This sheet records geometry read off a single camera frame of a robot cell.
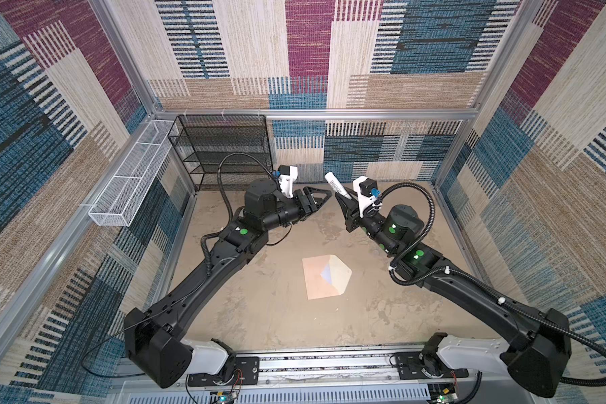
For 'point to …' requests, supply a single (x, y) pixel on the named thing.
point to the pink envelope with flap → (316, 286)
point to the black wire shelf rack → (203, 140)
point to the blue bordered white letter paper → (326, 274)
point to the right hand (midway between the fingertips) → (340, 194)
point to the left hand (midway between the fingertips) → (330, 194)
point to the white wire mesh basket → (117, 204)
